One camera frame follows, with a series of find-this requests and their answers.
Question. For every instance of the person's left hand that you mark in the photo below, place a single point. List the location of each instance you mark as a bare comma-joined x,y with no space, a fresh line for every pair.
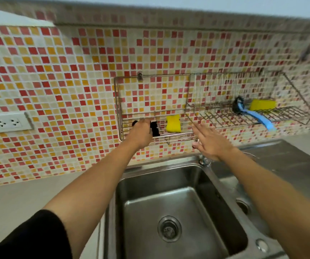
141,134

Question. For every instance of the person's right hand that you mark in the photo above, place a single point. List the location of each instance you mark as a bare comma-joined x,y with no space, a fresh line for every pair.
212,144

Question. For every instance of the black cloth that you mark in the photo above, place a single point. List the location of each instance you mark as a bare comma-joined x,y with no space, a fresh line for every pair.
155,129

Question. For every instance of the small yellow sponge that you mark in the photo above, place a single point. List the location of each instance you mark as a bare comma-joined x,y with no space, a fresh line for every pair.
173,123

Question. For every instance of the person's right forearm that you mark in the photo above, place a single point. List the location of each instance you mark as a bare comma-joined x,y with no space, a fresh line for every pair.
279,205

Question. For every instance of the chrome faucet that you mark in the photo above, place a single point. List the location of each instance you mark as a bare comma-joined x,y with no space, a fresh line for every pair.
204,160

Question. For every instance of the large yellow sponge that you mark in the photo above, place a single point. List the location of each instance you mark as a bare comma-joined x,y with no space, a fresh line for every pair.
262,104

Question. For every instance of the metal sink drain strainer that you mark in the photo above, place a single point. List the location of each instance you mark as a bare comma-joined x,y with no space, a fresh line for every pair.
242,206
169,229

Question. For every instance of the stainless steel double sink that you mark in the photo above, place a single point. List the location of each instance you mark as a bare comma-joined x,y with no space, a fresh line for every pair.
171,202

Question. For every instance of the round metal sink cap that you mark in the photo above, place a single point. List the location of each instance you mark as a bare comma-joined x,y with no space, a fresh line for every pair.
262,245

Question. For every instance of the metal rack wall hook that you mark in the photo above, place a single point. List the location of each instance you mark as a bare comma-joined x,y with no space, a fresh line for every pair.
140,76

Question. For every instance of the dark wall hook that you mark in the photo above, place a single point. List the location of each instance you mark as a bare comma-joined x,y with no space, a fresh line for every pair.
306,54

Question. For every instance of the white wall socket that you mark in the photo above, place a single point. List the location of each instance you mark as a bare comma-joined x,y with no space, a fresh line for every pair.
8,122

